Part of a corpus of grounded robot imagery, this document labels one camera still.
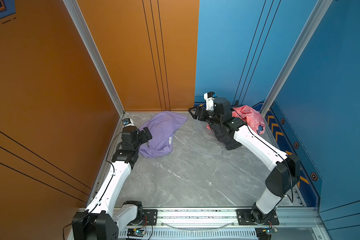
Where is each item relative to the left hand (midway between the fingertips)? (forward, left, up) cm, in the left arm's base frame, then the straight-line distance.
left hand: (141, 129), depth 80 cm
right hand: (+6, -27, +8) cm, 29 cm away
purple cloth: (+17, -7, -20) cm, 27 cm away
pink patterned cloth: (+20, -65, -7) cm, 69 cm away
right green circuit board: (-43, -62, -24) cm, 80 cm away
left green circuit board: (-44, +1, -25) cm, 50 cm away
